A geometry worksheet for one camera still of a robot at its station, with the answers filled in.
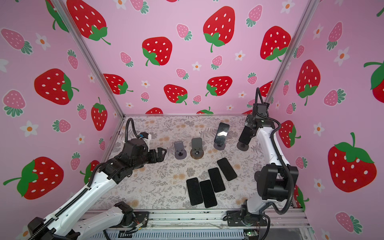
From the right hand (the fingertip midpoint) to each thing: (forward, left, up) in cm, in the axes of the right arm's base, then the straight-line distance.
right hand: (259, 120), depth 84 cm
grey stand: (-14, +46, -20) cm, 53 cm away
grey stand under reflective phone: (-4, +21, -25) cm, 33 cm away
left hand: (-25, +52, -2) cm, 58 cm away
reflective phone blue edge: (-1, +20, -13) cm, 24 cm away
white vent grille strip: (-57, +38, -24) cm, 73 cm away
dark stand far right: (-1, +5, -26) cm, 26 cm away
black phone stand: (-36, +33, -24) cm, 55 cm away
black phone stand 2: (-28, +22, -24) cm, 43 cm away
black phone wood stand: (-36, +26, -24) cm, 51 cm away
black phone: (-20, +16, -24) cm, 35 cm away
